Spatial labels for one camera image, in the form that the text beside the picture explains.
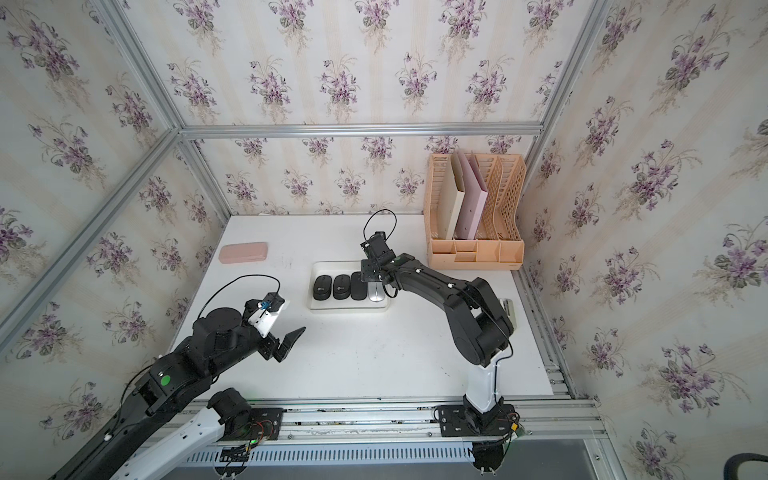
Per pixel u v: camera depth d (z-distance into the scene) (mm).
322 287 957
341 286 959
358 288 959
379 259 716
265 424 731
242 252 1069
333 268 1014
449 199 1016
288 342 614
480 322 485
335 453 702
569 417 766
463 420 662
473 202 891
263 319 577
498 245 1010
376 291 956
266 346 596
